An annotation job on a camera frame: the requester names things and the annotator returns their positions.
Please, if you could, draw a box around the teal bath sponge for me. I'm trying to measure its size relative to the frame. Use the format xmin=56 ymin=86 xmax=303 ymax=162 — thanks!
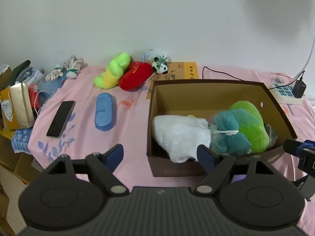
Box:
xmin=208 ymin=111 xmax=251 ymax=157

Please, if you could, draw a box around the white fluffy towel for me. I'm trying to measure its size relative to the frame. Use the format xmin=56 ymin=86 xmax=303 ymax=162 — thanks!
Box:
xmin=152 ymin=115 xmax=211 ymax=164

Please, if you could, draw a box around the green bean plush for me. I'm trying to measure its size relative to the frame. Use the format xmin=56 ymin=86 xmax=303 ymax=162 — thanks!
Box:
xmin=229 ymin=101 xmax=269 ymax=153

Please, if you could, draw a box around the purple tissue pack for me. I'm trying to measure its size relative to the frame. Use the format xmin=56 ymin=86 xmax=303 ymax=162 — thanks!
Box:
xmin=231 ymin=175 xmax=246 ymax=183

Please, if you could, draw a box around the blue glasses case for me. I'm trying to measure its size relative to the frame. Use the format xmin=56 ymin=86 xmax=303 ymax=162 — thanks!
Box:
xmin=94 ymin=93 xmax=115 ymax=131

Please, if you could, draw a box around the white power strip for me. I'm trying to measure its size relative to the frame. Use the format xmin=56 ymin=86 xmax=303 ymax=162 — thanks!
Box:
xmin=269 ymin=84 xmax=305 ymax=105

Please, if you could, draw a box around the pink bedsheet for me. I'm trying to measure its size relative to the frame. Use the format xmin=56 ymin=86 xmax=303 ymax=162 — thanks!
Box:
xmin=19 ymin=66 xmax=314 ymax=235

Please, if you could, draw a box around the black smartphone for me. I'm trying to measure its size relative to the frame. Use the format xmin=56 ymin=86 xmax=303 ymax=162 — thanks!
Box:
xmin=46 ymin=101 xmax=75 ymax=138

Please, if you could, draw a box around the black power adapter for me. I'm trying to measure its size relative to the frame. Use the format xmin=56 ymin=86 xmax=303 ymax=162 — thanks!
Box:
xmin=292 ymin=80 xmax=307 ymax=99

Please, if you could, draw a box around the brown cardboard box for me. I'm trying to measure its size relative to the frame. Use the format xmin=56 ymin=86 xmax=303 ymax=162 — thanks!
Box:
xmin=147 ymin=79 xmax=297 ymax=177

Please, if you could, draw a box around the cardboard box on floor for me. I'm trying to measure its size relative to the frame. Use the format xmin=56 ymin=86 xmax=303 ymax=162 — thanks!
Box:
xmin=0 ymin=136 xmax=40 ymax=184

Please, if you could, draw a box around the blue patterned cloth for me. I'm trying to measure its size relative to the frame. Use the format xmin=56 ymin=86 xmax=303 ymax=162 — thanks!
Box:
xmin=11 ymin=127 xmax=32 ymax=155

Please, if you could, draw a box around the green yellow plush toy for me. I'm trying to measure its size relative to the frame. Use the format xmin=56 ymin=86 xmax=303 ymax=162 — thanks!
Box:
xmin=94 ymin=52 xmax=131 ymax=89

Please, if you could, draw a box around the white paper bag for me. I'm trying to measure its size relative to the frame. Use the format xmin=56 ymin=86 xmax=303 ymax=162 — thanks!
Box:
xmin=1 ymin=83 xmax=35 ymax=131

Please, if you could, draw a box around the red plush cushion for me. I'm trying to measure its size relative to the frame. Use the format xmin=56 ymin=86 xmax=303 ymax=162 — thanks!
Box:
xmin=118 ymin=61 xmax=153 ymax=91

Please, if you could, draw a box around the yellow brown book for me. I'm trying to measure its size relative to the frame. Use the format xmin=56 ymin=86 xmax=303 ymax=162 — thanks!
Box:
xmin=146 ymin=61 xmax=200 ymax=100

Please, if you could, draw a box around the panda plush toy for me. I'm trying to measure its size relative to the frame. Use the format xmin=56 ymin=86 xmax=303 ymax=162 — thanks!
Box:
xmin=141 ymin=49 xmax=169 ymax=74

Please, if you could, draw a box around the white wall cable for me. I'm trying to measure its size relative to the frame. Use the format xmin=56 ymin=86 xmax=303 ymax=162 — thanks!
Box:
xmin=293 ymin=35 xmax=315 ymax=82

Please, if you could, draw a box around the black charging cable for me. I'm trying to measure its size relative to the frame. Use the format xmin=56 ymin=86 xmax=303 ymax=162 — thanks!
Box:
xmin=202 ymin=65 xmax=306 ymax=90

